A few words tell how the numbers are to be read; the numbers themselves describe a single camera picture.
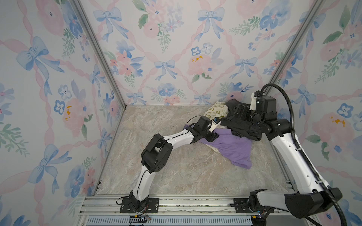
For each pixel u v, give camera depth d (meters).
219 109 1.05
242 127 0.98
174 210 0.73
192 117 0.80
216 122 0.81
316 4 0.68
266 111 0.52
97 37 0.81
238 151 0.94
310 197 0.37
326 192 0.37
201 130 0.74
